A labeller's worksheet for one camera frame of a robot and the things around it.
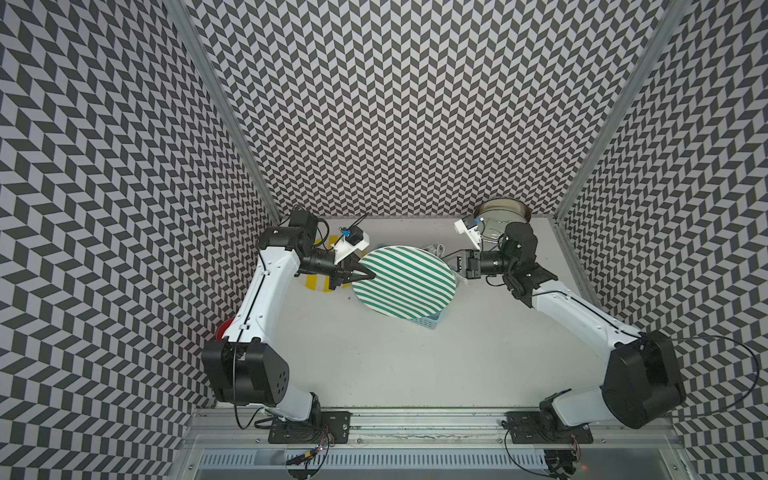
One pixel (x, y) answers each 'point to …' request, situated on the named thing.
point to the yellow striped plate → (320, 282)
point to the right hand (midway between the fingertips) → (436, 272)
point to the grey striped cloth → (438, 250)
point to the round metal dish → (492, 216)
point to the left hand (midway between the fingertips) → (367, 272)
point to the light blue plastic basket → (430, 321)
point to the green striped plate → (409, 283)
